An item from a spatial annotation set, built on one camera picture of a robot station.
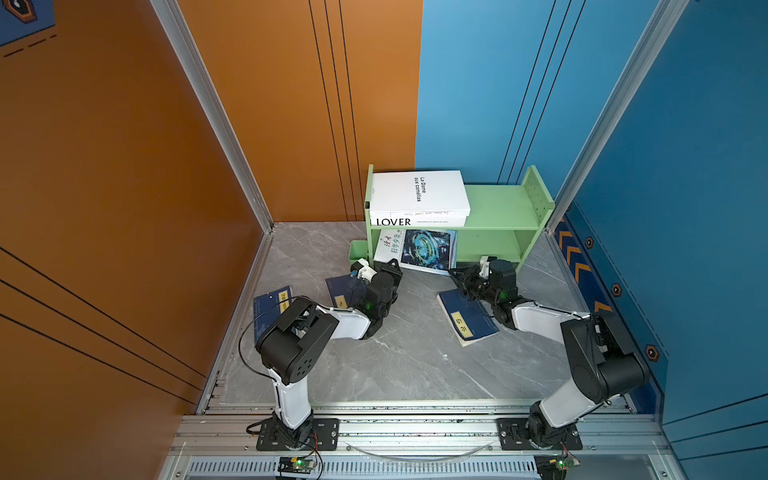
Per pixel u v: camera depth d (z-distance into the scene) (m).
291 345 0.49
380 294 0.70
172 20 0.70
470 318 0.92
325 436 0.74
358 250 1.04
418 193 0.81
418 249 0.96
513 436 0.72
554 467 0.71
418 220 0.80
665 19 0.70
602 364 0.46
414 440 0.74
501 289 0.72
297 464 0.71
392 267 0.89
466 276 0.81
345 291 1.01
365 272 0.84
